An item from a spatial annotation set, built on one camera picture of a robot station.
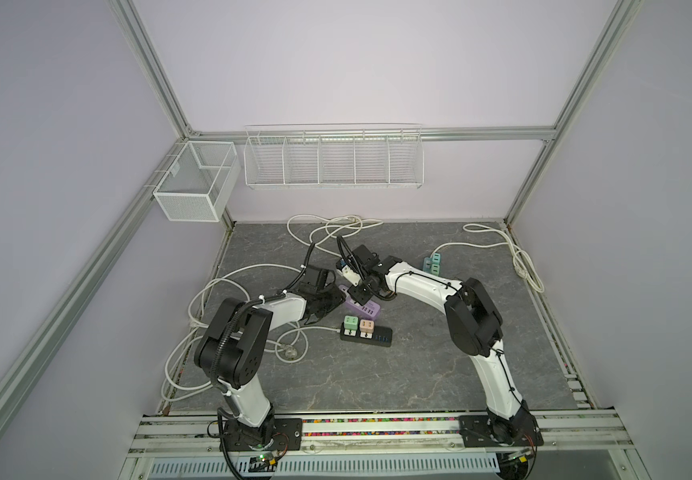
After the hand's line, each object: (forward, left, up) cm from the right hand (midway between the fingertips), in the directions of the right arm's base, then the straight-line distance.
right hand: (359, 292), depth 97 cm
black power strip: (-15, -7, 0) cm, 17 cm away
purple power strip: (-6, -4, -1) cm, 7 cm away
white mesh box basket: (+32, +56, +20) cm, 68 cm away
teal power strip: (+9, -25, +3) cm, 26 cm away
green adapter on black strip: (-13, +2, +3) cm, 13 cm away
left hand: (-3, +5, 0) cm, 6 cm away
